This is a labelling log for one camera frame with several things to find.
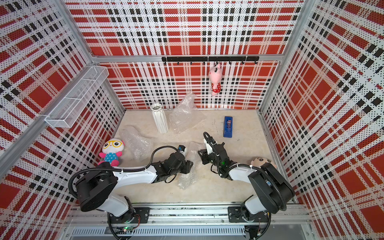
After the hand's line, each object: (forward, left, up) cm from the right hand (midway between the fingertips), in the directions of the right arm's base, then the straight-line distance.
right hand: (201, 151), depth 88 cm
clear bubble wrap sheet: (-16, +8, -3) cm, 18 cm away
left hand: (-6, +6, -4) cm, 9 cm away
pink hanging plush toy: (+38, -9, +27) cm, 47 cm away
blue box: (+21, -19, -3) cm, 28 cm away
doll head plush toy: (-7, -33, -1) cm, 34 cm away
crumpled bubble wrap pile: (+36, +12, -8) cm, 39 cm away
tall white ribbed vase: (+20, +26, +8) cm, 34 cm away
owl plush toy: (+3, +56, -2) cm, 56 cm away
